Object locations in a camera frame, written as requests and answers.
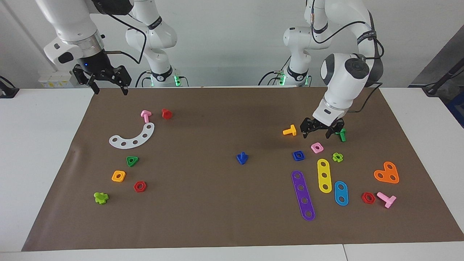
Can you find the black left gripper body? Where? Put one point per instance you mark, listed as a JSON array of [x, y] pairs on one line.
[[319, 127]]

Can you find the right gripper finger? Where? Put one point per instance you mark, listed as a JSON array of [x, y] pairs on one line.
[[82, 77], [124, 78]]

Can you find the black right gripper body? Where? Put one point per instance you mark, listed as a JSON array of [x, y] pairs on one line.
[[96, 67]]

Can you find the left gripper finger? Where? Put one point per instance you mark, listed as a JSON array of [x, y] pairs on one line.
[[305, 127], [337, 128]]

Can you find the blue square plastic nut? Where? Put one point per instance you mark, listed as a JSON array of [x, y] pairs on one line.
[[294, 158]]

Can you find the blue triangle-head plastic screw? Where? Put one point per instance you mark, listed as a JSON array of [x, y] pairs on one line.
[[242, 158]]

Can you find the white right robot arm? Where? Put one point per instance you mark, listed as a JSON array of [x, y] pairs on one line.
[[69, 21]]

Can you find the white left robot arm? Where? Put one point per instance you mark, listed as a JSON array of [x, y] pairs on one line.
[[344, 79]]

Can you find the green plastic screw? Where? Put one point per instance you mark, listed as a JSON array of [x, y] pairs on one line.
[[342, 137]]

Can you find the orange plastic screw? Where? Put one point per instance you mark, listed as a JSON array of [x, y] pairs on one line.
[[291, 129]]

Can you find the pink square plastic nut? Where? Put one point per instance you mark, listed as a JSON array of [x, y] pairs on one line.
[[320, 150]]

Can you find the lime cross plastic nut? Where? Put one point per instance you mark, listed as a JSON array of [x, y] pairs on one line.
[[334, 157]]

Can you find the pink plastic screw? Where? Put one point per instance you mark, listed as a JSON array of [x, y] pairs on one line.
[[388, 200], [146, 117]]

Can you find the red plastic screw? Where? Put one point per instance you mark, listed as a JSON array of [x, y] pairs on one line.
[[166, 114]]

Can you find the red hexagonal plastic nut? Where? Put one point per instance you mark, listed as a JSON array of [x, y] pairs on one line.
[[364, 198], [136, 186]]

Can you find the green triangle plastic nut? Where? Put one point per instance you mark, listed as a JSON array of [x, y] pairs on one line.
[[132, 164]]

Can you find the orange square plastic nut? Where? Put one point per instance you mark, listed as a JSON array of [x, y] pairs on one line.
[[114, 177]]

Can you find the lime cross-head plastic screw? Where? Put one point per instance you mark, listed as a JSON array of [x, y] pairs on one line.
[[100, 198]]

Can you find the yellow three-hole strip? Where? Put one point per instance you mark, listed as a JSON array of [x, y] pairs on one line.
[[323, 170]]

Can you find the white curved five-hole plate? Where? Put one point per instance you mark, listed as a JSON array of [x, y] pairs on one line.
[[139, 139]]

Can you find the blue two-hole strip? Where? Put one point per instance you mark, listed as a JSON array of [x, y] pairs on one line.
[[341, 193]]

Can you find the purple four-hole strip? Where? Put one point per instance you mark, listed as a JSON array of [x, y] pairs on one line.
[[302, 194]]

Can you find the orange three-hole corner plate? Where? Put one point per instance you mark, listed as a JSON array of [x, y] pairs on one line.
[[386, 173]]

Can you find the black clamp base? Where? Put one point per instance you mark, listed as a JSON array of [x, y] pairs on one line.
[[7, 92]]

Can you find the black stand pole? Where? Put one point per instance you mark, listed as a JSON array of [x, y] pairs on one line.
[[431, 90]]

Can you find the brown table mat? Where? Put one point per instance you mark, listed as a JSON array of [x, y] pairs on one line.
[[224, 203]]

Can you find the blue crate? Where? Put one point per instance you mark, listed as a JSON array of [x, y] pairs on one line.
[[457, 108]]

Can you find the white wall socket box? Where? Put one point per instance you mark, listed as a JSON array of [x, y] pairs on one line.
[[58, 79]]

